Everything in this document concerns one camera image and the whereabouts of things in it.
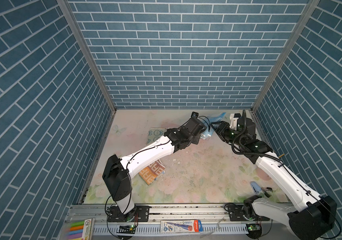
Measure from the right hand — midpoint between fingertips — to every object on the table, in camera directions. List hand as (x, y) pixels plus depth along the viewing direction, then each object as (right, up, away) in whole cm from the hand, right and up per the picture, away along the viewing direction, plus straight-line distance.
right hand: (213, 126), depth 75 cm
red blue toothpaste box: (-16, -47, -6) cm, 50 cm away
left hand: (-7, -4, +3) cm, 9 cm away
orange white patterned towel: (-35, -28, +9) cm, 46 cm away
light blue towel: (-3, -4, 0) cm, 5 cm away
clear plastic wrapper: (-6, -51, -6) cm, 51 cm away
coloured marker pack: (-62, -48, -7) cm, 79 cm away
